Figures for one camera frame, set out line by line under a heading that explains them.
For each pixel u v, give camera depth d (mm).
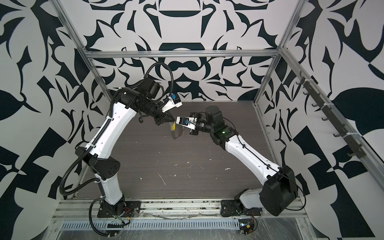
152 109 594
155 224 713
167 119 619
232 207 745
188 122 595
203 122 628
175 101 615
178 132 796
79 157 465
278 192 405
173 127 728
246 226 709
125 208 727
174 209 760
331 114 548
